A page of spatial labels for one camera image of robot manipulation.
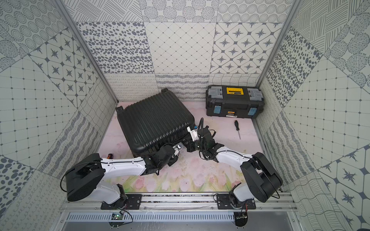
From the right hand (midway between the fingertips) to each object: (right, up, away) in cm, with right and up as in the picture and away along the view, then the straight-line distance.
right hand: (184, 144), depth 86 cm
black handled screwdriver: (+38, +10, +19) cm, 44 cm away
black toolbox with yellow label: (+34, +27, +13) cm, 46 cm away
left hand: (-3, -4, -1) cm, 6 cm away
